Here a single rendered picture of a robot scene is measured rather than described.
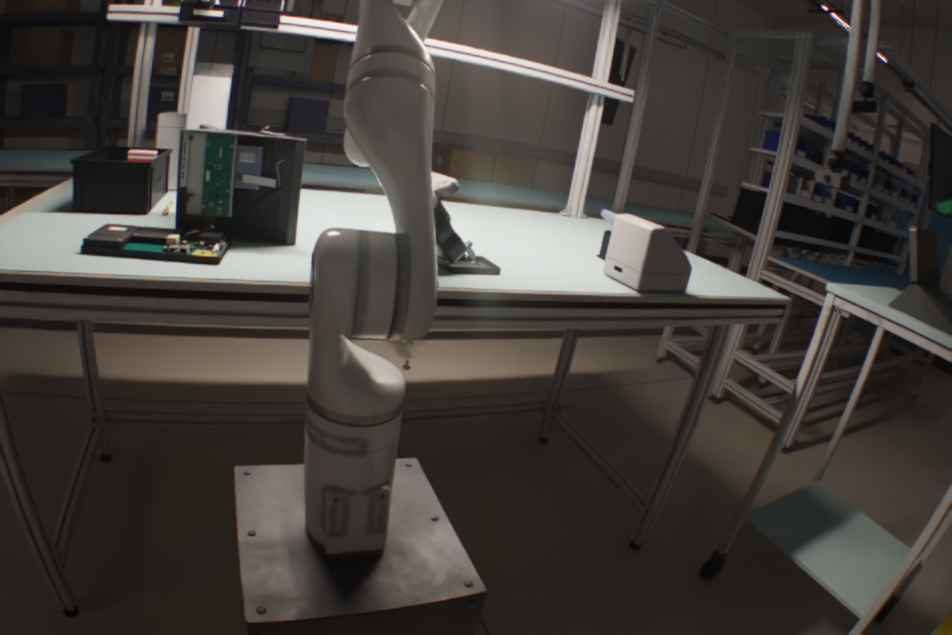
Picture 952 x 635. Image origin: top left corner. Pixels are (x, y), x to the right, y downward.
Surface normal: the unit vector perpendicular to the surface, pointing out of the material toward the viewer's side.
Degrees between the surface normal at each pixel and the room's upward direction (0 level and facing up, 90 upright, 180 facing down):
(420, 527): 0
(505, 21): 90
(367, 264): 52
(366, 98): 74
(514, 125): 90
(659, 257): 90
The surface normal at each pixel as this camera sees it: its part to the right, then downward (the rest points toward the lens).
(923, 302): -0.93, -0.05
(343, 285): 0.31, 0.07
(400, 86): 0.40, -0.27
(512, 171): 0.39, 0.33
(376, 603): 0.17, -0.95
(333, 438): -0.22, 0.24
